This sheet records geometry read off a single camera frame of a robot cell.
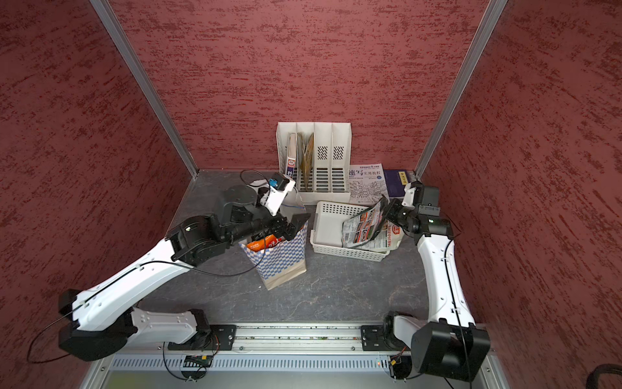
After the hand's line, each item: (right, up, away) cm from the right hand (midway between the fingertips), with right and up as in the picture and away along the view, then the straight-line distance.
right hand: (382, 211), depth 78 cm
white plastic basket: (-18, -11, +18) cm, 28 cm away
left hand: (-28, +2, -16) cm, 32 cm away
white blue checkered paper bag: (-33, -16, -3) cm, 36 cm away
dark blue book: (+17, +12, +38) cm, 44 cm away
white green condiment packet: (+4, -10, +9) cm, 14 cm away
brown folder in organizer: (-27, +21, +19) cm, 39 cm away
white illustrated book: (+2, +10, +36) cm, 37 cm away
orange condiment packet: (-38, -9, -11) cm, 41 cm away
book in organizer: (-32, +21, +16) cm, 42 cm away
